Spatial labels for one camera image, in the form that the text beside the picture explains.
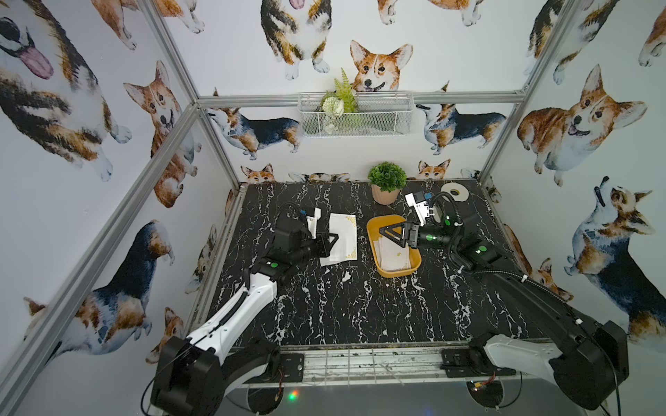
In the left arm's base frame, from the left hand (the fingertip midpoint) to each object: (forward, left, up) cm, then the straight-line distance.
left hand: (341, 233), depth 78 cm
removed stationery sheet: (-2, -1, -6) cm, 6 cm away
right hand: (-5, -11, +9) cm, 15 cm away
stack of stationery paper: (+3, -18, -20) cm, 27 cm away
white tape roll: (+35, -52, -21) cm, 66 cm away
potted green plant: (+28, -17, -6) cm, 33 cm away
